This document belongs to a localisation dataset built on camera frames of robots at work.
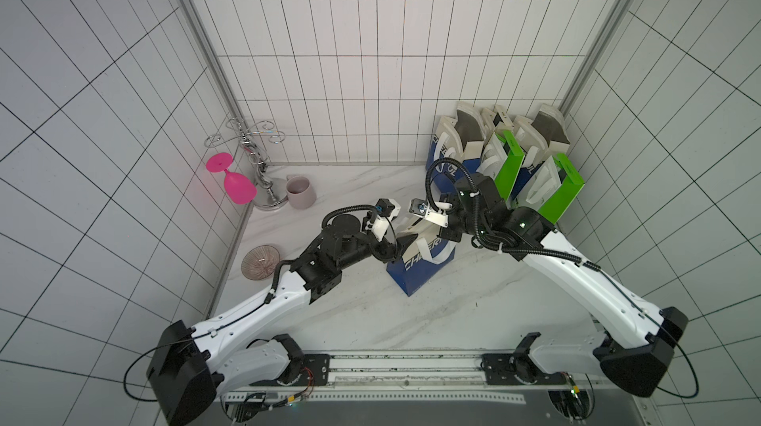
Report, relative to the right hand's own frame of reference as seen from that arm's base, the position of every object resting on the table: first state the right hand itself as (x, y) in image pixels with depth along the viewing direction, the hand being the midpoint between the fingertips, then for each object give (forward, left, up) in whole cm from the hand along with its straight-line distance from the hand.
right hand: (431, 199), depth 73 cm
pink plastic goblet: (+8, +58, -8) cm, 59 cm away
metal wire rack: (+20, +57, -26) cm, 65 cm away
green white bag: (+10, -35, -5) cm, 37 cm away
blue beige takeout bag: (+32, -38, -5) cm, 49 cm away
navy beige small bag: (+36, -23, -2) cm, 43 cm away
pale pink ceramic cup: (+17, +43, -21) cm, 51 cm away
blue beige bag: (-11, +1, -10) cm, 14 cm away
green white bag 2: (+20, -23, -5) cm, 30 cm away
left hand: (-7, +8, -4) cm, 11 cm away
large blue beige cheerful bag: (+27, -10, -6) cm, 29 cm away
